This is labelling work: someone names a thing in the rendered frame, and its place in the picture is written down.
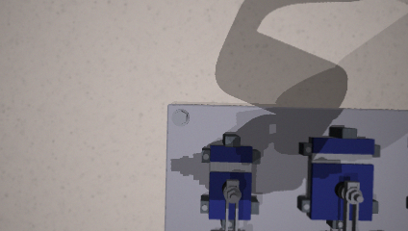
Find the blue block with grey slot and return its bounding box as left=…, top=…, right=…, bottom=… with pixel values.
left=306, top=137, right=374, bottom=221

